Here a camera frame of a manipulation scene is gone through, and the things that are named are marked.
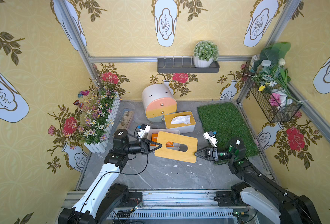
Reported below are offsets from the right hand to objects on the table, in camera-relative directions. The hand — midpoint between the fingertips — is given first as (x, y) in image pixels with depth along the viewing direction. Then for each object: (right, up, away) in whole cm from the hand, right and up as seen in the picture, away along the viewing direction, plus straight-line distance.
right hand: (199, 150), depth 71 cm
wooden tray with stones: (-47, +18, +38) cm, 63 cm away
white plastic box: (-21, +10, -1) cm, 23 cm away
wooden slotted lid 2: (-15, +15, +27) cm, 35 cm away
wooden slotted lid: (-5, -2, -4) cm, 7 cm away
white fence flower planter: (-61, +22, +22) cm, 68 cm away
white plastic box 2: (-5, +8, +24) cm, 26 cm away
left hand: (-20, +3, -2) cm, 21 cm away
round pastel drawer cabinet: (-22, +27, +19) cm, 39 cm away
